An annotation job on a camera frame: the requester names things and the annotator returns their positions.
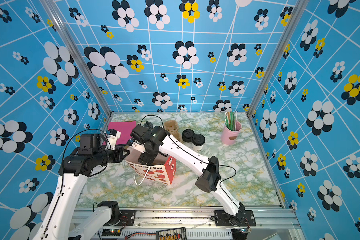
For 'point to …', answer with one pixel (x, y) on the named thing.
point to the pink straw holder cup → (229, 137)
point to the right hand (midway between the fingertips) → (149, 155)
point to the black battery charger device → (178, 233)
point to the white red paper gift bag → (163, 171)
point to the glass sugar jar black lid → (148, 125)
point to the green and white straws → (230, 120)
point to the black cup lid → (198, 139)
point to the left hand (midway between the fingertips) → (129, 151)
